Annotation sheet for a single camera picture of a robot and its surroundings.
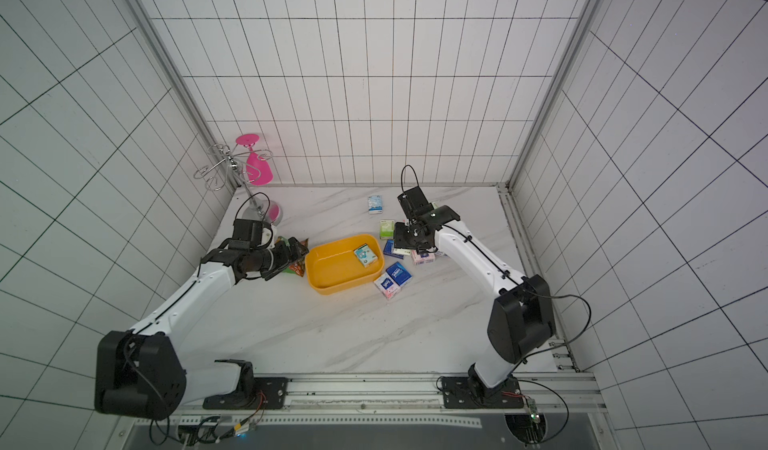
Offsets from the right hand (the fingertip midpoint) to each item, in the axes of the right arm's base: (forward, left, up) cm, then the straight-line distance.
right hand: (390, 241), depth 85 cm
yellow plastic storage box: (-1, +19, -14) cm, 23 cm away
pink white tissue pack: (-8, +1, -13) cm, 15 cm away
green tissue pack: (+14, +2, -13) cm, 19 cm away
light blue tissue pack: (+25, +7, -12) cm, 28 cm away
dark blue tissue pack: (+5, +1, -13) cm, 14 cm away
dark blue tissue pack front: (-3, -3, -13) cm, 14 cm away
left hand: (-6, +27, -3) cm, 28 cm away
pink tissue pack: (+2, -9, -13) cm, 16 cm away
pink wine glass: (+15, +40, +12) cm, 45 cm away
